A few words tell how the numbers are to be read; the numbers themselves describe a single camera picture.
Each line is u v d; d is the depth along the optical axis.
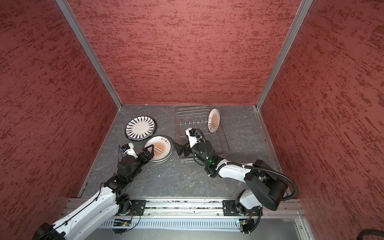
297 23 0.76
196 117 1.14
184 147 0.69
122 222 0.72
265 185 0.44
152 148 0.79
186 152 0.70
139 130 1.03
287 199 0.44
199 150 0.70
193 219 0.73
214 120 1.01
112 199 0.57
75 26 0.77
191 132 0.67
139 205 0.75
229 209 0.74
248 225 0.72
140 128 1.04
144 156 0.73
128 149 0.73
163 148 0.94
